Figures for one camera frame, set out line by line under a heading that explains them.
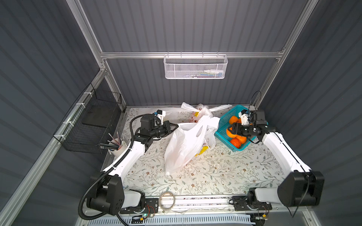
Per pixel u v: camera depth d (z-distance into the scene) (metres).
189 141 0.74
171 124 0.76
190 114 1.15
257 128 0.60
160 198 0.75
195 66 1.12
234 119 1.02
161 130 0.71
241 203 0.74
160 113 0.75
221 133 0.85
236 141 0.91
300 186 0.40
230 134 0.78
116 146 0.87
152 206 0.72
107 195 0.41
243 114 0.75
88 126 0.74
